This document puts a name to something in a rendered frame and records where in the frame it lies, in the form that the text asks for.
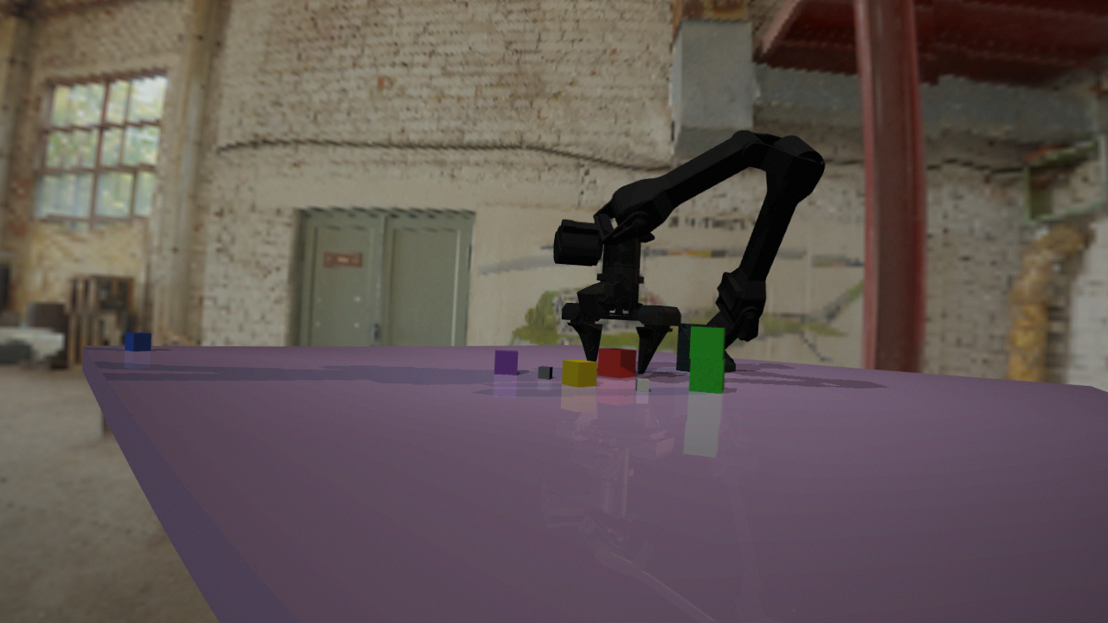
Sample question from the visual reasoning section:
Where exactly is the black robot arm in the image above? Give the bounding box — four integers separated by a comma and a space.
553, 130, 825, 349

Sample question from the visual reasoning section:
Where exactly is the red block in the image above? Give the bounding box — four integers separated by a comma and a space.
598, 349, 636, 379

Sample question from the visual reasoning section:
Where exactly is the yellow block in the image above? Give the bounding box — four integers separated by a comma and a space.
562, 360, 597, 388

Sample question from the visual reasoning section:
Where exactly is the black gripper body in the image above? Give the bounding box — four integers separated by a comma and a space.
562, 267, 681, 329

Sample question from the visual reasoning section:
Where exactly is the purple block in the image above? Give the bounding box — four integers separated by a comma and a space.
494, 350, 519, 376

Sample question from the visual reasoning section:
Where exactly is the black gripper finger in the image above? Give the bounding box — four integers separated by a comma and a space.
567, 323, 602, 362
636, 327, 673, 374

